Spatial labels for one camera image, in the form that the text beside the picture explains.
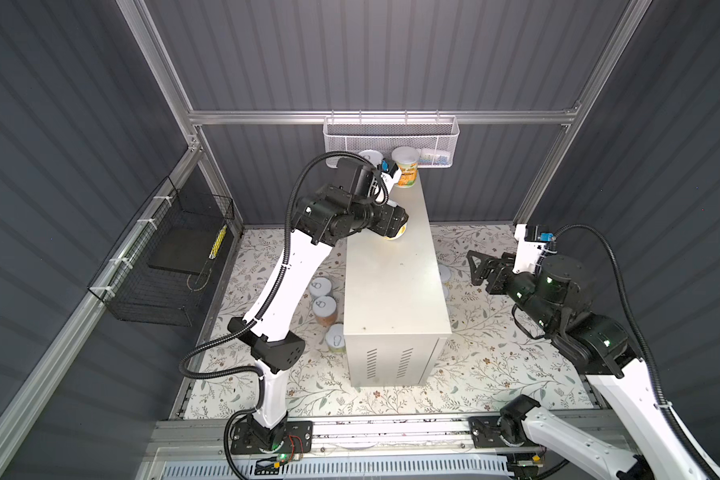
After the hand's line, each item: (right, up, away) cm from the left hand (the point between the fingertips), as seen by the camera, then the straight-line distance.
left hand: (392, 209), depth 69 cm
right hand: (+20, -11, -7) cm, 24 cm away
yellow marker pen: (-46, -7, +11) cm, 48 cm away
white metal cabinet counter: (0, -23, -11) cm, 26 cm away
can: (-21, -21, +28) cm, 41 cm away
